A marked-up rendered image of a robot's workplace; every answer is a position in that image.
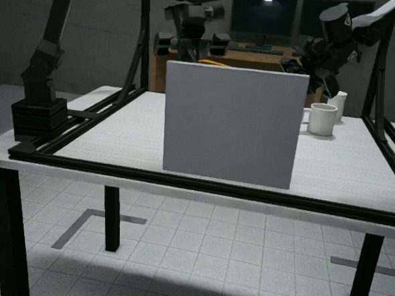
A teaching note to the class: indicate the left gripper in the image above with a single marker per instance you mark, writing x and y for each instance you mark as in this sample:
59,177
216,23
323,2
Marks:
331,63

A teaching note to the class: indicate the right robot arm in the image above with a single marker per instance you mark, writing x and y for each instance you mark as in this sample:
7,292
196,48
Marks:
48,55

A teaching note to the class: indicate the white cylinder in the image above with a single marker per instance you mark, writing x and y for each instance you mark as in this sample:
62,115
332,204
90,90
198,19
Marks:
339,102

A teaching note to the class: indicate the white mug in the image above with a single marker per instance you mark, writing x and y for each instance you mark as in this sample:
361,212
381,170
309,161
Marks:
321,122

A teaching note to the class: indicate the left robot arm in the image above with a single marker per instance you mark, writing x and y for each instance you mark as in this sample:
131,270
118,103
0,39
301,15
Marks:
336,26

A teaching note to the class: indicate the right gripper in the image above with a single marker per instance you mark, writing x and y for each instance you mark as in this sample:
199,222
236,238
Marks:
187,42

